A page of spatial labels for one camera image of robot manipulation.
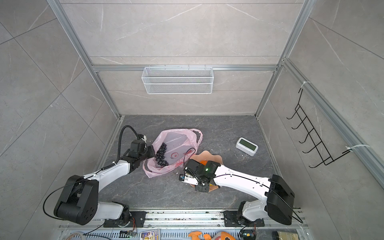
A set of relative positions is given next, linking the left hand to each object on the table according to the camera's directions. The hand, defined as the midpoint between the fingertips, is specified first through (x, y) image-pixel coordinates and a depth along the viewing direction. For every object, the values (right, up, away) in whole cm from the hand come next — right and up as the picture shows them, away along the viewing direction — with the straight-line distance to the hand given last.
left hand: (153, 145), depth 91 cm
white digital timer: (+60, -1, +6) cm, 61 cm away
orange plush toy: (+38, -36, -28) cm, 59 cm away
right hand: (+29, -17, -12) cm, 36 cm away
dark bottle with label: (+67, -38, -25) cm, 81 cm away
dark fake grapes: (+4, -7, +2) cm, 8 cm away
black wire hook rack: (+81, +2, -28) cm, 85 cm away
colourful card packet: (+5, -39, -24) cm, 46 cm away
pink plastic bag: (+17, -1, +12) cm, 20 cm away
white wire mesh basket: (+14, +44, +9) cm, 47 cm away
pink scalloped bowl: (+33, -6, -2) cm, 33 cm away
